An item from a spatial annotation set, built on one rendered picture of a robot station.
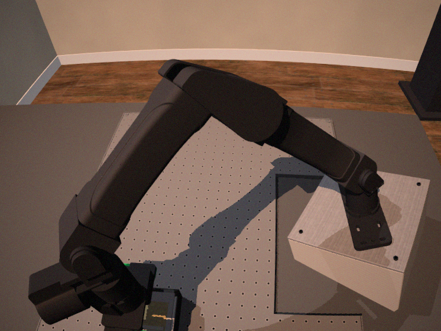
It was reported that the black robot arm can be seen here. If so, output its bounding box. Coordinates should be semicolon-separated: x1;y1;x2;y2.
28;59;392;324

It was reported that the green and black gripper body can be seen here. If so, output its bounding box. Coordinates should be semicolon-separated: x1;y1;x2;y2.
101;262;156;331

